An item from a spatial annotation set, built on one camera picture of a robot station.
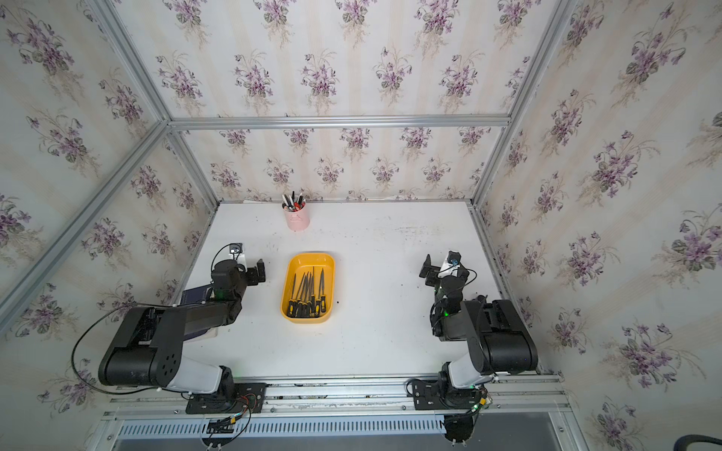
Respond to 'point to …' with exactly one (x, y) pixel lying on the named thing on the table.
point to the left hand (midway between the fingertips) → (249, 261)
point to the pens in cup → (290, 204)
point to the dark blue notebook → (195, 295)
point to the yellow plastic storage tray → (300, 262)
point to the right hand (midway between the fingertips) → (447, 259)
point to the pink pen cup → (298, 220)
